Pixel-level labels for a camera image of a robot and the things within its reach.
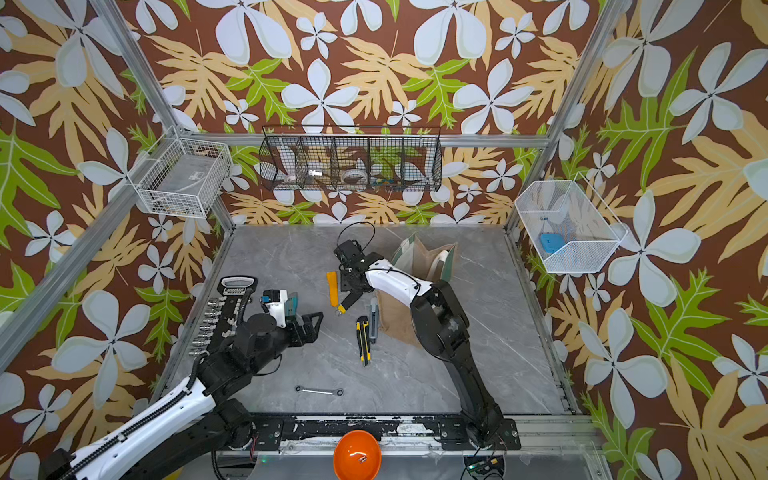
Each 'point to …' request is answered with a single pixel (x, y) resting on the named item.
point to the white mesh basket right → (571, 229)
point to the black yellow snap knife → (342, 309)
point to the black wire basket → (351, 158)
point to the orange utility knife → (333, 285)
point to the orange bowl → (357, 456)
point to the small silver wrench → (331, 392)
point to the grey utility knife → (374, 320)
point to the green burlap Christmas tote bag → (395, 315)
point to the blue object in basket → (551, 241)
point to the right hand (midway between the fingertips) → (348, 283)
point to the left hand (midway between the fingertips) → (312, 313)
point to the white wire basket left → (184, 176)
